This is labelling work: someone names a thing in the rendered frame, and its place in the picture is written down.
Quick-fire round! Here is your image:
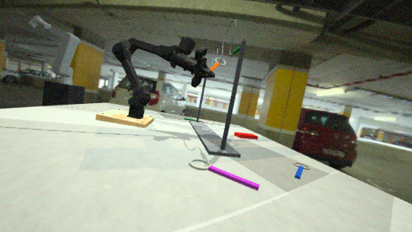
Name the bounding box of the magenta handle with white loop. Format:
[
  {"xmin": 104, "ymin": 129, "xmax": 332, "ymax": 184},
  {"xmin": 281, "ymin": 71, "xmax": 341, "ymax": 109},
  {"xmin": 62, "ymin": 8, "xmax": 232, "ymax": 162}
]
[{"xmin": 189, "ymin": 158, "xmax": 260, "ymax": 190}]

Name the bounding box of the red flat block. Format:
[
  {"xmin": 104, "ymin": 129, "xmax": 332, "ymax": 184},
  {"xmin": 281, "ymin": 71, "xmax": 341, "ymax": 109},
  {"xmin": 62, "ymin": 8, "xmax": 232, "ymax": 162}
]
[{"xmin": 234, "ymin": 132, "xmax": 258, "ymax": 140}]

